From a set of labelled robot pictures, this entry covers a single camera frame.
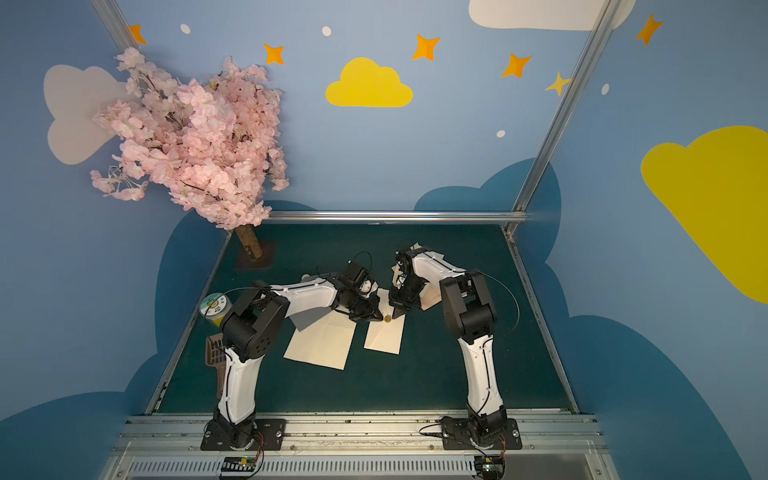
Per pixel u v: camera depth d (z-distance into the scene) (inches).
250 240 40.6
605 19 27.6
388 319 37.6
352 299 31.6
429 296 39.5
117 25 27.7
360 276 32.5
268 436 29.1
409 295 34.0
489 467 28.8
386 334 36.9
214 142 28.4
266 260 43.5
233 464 28.8
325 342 35.6
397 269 41.5
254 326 21.2
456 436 29.0
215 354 34.6
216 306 34.8
